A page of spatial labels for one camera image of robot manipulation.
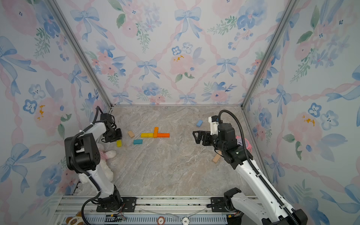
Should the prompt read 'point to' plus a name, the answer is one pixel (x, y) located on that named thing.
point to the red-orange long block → (163, 135)
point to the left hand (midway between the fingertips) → (120, 137)
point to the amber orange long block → (156, 131)
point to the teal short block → (138, 141)
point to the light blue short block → (199, 123)
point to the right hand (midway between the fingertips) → (201, 132)
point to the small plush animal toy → (78, 220)
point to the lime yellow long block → (119, 143)
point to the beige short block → (131, 133)
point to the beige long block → (217, 157)
